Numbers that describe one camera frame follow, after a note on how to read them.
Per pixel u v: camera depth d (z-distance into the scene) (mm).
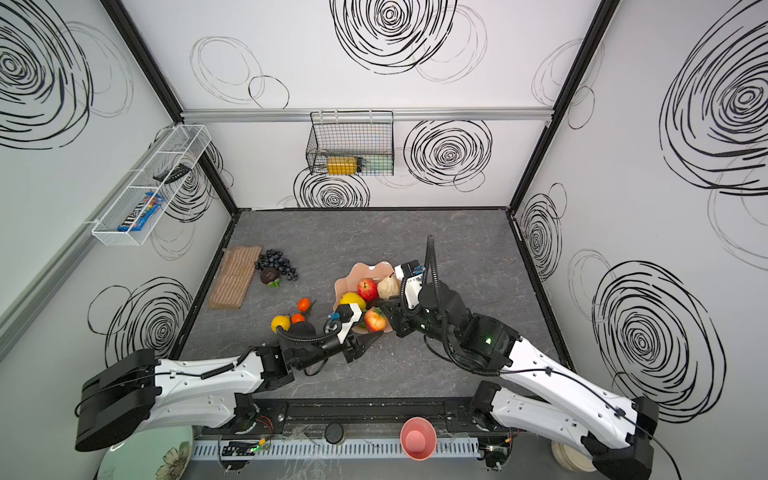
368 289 908
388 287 888
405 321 577
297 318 884
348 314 608
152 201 706
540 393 444
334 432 636
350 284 939
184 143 916
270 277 958
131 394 418
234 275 994
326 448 642
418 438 709
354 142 991
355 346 649
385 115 910
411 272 571
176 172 795
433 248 462
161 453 680
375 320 678
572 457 628
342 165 870
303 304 913
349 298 875
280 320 867
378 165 875
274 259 991
